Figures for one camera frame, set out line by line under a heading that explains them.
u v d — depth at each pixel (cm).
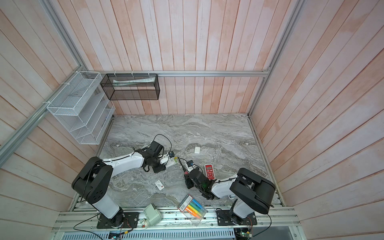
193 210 76
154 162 77
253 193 45
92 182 47
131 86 105
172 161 93
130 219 73
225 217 74
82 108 73
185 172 88
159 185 84
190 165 78
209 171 89
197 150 98
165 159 82
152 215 71
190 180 78
